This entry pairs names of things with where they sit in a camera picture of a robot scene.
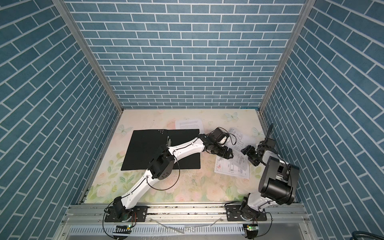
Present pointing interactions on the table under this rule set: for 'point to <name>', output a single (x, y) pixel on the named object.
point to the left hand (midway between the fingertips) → (228, 155)
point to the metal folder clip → (168, 142)
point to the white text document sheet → (190, 124)
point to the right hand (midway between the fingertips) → (245, 152)
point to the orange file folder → (144, 143)
